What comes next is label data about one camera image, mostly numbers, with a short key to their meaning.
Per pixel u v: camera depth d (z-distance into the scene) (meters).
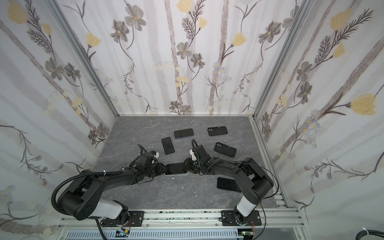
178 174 0.89
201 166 0.70
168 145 1.03
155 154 0.86
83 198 0.43
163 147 1.01
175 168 0.91
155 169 0.80
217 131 1.12
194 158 0.82
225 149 1.02
